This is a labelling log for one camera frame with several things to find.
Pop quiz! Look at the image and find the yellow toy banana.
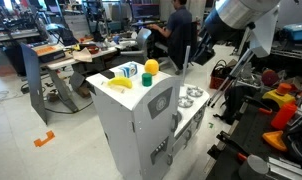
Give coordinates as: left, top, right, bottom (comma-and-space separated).
107, 76, 133, 90

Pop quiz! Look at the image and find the orange plastic cylinder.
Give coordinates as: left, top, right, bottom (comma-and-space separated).
270, 102, 298, 131

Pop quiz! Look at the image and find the white cabinet door with emblem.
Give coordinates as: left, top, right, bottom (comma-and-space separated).
133, 74, 183, 180

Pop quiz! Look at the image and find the black clamp with orange tip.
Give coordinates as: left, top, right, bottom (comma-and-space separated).
216, 130, 249, 162

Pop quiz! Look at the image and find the brown paper bag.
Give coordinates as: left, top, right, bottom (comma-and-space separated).
72, 47, 93, 64

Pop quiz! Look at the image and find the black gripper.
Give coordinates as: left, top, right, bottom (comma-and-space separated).
190, 31, 217, 67

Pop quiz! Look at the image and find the dark red ball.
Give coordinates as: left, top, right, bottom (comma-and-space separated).
260, 69, 280, 87

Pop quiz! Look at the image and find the blue white milk carton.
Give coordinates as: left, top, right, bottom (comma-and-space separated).
118, 62, 139, 79

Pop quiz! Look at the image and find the green toy cylinder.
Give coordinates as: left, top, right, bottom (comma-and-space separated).
141, 72, 153, 88

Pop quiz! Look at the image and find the white toy kitchen cabinet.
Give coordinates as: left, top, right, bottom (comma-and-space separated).
85, 60, 211, 180

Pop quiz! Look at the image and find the black backpack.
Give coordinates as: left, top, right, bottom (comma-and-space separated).
213, 85, 258, 126

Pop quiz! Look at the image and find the black tool with orange handle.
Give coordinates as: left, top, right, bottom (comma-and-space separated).
242, 94, 274, 116

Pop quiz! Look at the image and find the red basket with black handles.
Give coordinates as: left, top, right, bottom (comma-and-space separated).
209, 59, 235, 90

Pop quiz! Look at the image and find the grey toy faucet pole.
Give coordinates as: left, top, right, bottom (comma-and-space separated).
180, 45, 191, 88

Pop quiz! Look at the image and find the small wooden board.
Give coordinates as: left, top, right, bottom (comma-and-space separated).
105, 82, 126, 94

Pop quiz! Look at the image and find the grey office chair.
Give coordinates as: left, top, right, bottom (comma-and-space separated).
119, 27, 153, 64

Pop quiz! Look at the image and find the orange plastic wedge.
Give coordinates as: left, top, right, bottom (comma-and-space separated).
261, 130, 288, 153

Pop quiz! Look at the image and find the orange plastic bracket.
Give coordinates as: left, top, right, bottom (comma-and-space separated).
33, 130, 56, 148

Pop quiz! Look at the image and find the black box with orange lid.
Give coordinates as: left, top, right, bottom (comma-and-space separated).
31, 43, 66, 64

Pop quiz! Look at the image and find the dark computer monitor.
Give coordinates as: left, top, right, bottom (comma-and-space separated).
130, 2, 161, 20

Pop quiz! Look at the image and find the dark grey panel board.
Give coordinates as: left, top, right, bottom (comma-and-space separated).
20, 43, 48, 126

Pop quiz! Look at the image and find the grey round cylinder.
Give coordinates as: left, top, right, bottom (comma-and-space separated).
238, 154, 270, 180

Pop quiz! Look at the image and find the yellow toy lemon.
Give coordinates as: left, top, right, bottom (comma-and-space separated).
144, 58, 160, 76

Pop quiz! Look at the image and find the white work table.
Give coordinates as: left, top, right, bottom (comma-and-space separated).
40, 39, 139, 114

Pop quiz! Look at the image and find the blue plastic case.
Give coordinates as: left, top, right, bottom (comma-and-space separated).
282, 21, 302, 42

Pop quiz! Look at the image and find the red bowl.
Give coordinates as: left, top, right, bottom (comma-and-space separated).
86, 44, 101, 55

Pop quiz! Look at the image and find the yellow emergency stop button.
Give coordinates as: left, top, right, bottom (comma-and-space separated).
261, 82, 297, 108

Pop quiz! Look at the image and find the person in dark shirt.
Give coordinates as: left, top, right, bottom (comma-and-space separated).
147, 0, 194, 72

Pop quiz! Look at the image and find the silver black tripod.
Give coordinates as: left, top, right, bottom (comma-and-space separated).
205, 28, 255, 108

